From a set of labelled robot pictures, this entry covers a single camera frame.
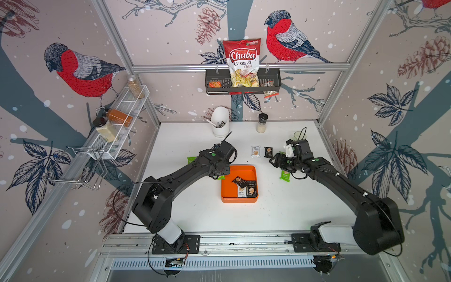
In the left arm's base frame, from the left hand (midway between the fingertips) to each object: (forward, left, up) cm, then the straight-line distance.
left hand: (226, 166), depth 86 cm
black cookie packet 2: (-4, -7, -8) cm, 12 cm away
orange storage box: (-8, -2, -9) cm, 12 cm away
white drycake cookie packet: (+16, -18, -10) cm, 26 cm away
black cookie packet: (+16, -25, -10) cm, 31 cm away
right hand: (+3, -24, +2) cm, 24 cm away
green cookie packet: (-1, -32, -8) cm, 33 cm away
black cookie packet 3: (-8, -13, -9) cm, 18 cm away
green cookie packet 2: (-5, +2, -1) cm, 6 cm away
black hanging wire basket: (+39, +5, +23) cm, 46 cm away
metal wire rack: (-15, +49, +25) cm, 57 cm away
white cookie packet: (-9, -9, -10) cm, 16 cm away
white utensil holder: (+37, +5, -4) cm, 37 cm away
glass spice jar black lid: (+34, -23, -6) cm, 41 cm away
